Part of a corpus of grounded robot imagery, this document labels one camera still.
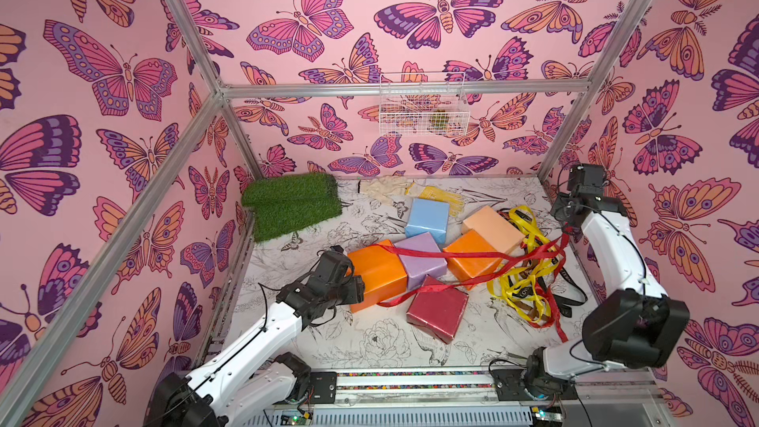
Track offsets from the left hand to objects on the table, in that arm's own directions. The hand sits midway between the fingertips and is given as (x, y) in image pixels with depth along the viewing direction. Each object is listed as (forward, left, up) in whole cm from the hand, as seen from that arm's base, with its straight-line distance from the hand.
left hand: (358, 284), depth 82 cm
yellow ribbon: (+22, -58, -7) cm, 62 cm away
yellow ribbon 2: (+3, -48, -8) cm, 48 cm away
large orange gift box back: (+2, -7, +1) cm, 8 cm away
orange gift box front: (+7, -33, -3) cm, 34 cm away
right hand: (+16, -61, +13) cm, 64 cm away
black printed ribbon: (-3, -60, -7) cm, 60 cm away
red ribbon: (+3, -29, -6) cm, 30 cm away
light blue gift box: (+32, -23, -10) cm, 41 cm away
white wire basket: (+50, -20, +25) cm, 60 cm away
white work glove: (+45, -8, -9) cm, 46 cm away
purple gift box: (+7, -17, -3) cm, 19 cm away
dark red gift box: (-7, -22, -3) cm, 23 cm away
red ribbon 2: (+14, -60, -2) cm, 62 cm away
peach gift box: (+22, -43, -4) cm, 48 cm away
